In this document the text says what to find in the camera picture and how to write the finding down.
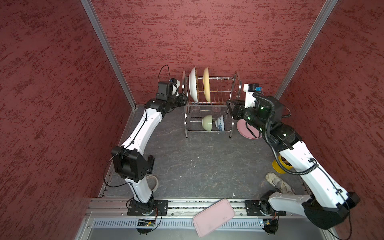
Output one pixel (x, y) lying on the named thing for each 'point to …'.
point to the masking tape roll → (152, 176)
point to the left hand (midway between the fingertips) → (186, 101)
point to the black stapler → (150, 162)
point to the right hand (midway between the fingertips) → (228, 104)
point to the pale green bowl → (207, 122)
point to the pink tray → (213, 216)
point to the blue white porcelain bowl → (219, 123)
